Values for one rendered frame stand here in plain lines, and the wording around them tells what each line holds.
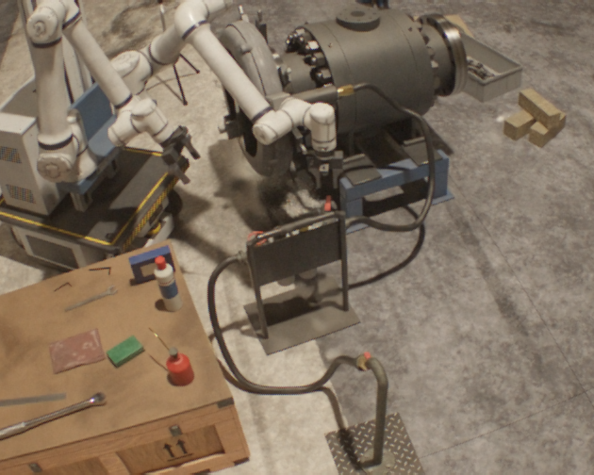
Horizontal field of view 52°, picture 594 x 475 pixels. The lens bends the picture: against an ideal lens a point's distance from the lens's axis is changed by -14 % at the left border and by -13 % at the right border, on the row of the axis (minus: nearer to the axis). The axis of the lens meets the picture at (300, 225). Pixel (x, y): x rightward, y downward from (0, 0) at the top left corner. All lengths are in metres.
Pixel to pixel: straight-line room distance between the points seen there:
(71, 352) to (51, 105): 0.89
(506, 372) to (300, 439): 0.88
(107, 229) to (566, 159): 2.52
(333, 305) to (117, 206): 1.08
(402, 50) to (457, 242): 0.94
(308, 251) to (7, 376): 1.29
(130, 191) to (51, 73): 1.04
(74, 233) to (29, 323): 0.69
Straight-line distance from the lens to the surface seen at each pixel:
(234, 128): 3.22
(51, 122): 2.51
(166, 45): 2.97
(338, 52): 3.03
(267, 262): 2.60
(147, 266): 2.48
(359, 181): 3.17
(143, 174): 3.32
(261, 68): 2.83
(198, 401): 2.16
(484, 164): 3.76
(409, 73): 3.14
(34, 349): 2.49
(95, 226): 3.10
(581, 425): 2.71
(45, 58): 2.38
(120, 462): 2.35
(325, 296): 3.00
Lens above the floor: 2.23
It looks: 42 degrees down
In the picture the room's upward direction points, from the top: 6 degrees counter-clockwise
